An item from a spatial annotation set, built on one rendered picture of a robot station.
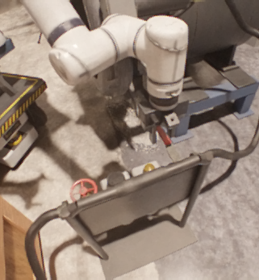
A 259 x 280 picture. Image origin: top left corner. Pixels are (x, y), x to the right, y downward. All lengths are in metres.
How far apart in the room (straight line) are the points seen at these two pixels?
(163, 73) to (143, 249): 0.75
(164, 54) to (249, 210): 0.89
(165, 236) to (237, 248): 0.31
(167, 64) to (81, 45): 0.18
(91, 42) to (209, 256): 0.91
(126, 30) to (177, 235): 0.83
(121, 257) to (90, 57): 0.80
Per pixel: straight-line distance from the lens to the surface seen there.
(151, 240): 1.00
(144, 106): 0.56
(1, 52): 1.27
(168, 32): 0.44
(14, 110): 1.21
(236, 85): 1.32
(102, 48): 0.47
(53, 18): 0.48
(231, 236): 1.08
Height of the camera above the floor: 0.98
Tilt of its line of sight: 50 degrees down
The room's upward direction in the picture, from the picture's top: 7 degrees counter-clockwise
